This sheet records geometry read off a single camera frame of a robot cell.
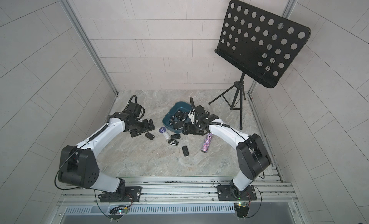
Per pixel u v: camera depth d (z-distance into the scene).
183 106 1.05
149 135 0.91
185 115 1.01
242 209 0.68
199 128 0.62
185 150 0.85
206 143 0.87
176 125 0.96
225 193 0.71
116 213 0.66
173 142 0.89
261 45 0.63
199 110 0.68
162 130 0.95
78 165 0.41
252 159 0.44
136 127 0.69
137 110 0.69
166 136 0.91
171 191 0.73
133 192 0.71
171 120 0.98
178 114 1.02
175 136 0.91
